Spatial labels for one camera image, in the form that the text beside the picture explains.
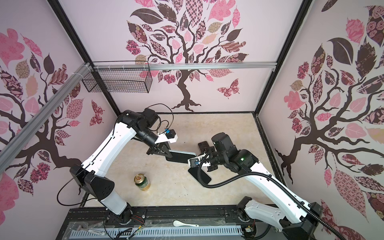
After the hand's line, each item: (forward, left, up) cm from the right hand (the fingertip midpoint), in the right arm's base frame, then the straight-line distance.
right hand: (196, 152), depth 69 cm
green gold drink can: (-8, +29, -15) cm, 33 cm away
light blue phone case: (-3, +6, +6) cm, 9 cm away
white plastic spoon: (-26, +10, -24) cm, 36 cm away
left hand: (-2, +13, +1) cm, 13 cm away
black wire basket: (+52, +50, +9) cm, 72 cm away
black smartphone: (-4, +8, +2) cm, 9 cm away
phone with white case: (+1, +2, -24) cm, 24 cm away
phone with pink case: (+19, -6, -27) cm, 34 cm away
